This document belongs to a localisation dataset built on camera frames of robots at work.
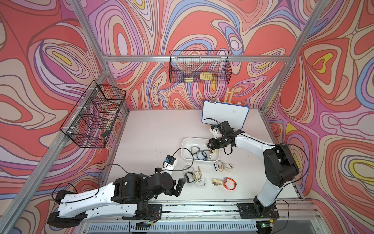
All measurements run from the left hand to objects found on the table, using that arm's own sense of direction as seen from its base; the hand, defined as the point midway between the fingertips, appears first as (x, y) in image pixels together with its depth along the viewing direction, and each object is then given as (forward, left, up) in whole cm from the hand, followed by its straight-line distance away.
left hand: (180, 180), depth 65 cm
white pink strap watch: (+14, -3, -18) cm, 22 cm away
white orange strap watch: (+15, -23, -19) cm, 33 cm away
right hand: (+26, -19, -15) cm, 35 cm away
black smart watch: (+7, -3, -17) cm, 19 cm away
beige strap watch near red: (+5, -19, -17) cm, 26 cm away
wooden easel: (+48, -27, +12) cm, 57 cm away
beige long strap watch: (+8, -8, -17) cm, 20 cm away
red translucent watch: (+5, -24, -17) cm, 30 cm away
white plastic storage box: (+31, -9, -19) cm, 37 cm away
